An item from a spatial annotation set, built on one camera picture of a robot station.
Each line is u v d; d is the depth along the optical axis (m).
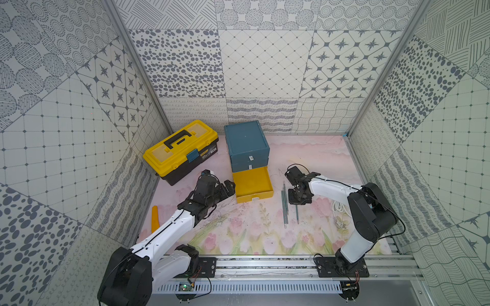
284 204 0.90
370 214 0.47
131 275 0.39
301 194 0.76
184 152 0.90
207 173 0.78
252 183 0.97
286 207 0.90
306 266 0.76
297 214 0.88
